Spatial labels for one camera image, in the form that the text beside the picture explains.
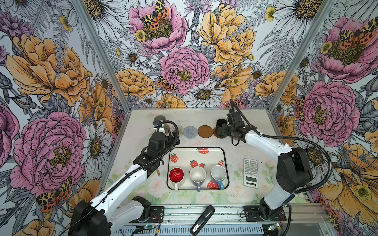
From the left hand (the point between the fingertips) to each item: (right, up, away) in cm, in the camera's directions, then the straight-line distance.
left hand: (170, 136), depth 81 cm
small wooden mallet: (-9, -22, +8) cm, 25 cm away
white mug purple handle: (+15, -23, +6) cm, 28 cm away
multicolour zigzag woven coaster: (+3, +2, +28) cm, 28 cm away
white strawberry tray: (+8, -15, +13) cm, 22 cm away
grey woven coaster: (+10, 0, +27) cm, 29 cm away
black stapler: (+17, -38, -12) cm, 43 cm away
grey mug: (-12, +10, +20) cm, 26 cm away
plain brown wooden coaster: (+21, +1, +27) cm, 35 cm away
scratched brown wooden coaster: (+28, -1, +25) cm, 37 cm away
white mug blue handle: (+27, -22, +6) cm, 35 cm away
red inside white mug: (+3, -23, +4) cm, 24 cm away
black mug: (+30, +7, +20) cm, 36 cm away
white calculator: (+45, -23, +5) cm, 51 cm away
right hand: (+32, +2, +11) cm, 34 cm away
